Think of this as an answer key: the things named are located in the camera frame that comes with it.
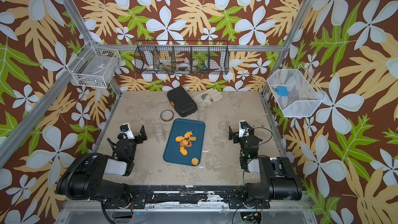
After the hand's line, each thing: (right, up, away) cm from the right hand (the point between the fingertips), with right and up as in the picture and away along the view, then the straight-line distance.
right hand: (237, 125), depth 89 cm
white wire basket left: (-81, +33, -3) cm, 87 cm away
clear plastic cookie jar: (-47, -4, +2) cm, 47 cm away
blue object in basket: (+25, +19, -3) cm, 31 cm away
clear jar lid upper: (-7, -2, +13) cm, 15 cm away
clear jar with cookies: (-21, +7, +12) cm, 26 cm away
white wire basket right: (+31, +17, -7) cm, 36 cm away
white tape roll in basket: (-33, +38, +10) cm, 51 cm away
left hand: (-60, 0, -1) cm, 60 cm away
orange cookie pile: (-31, -10, +2) cm, 32 cm away
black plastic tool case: (-34, +14, +18) cm, 41 cm away
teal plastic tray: (-38, -17, 0) cm, 42 cm away
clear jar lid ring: (-45, +4, +17) cm, 48 cm away
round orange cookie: (-25, -20, -3) cm, 32 cm away
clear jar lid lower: (-12, -8, +7) cm, 16 cm away
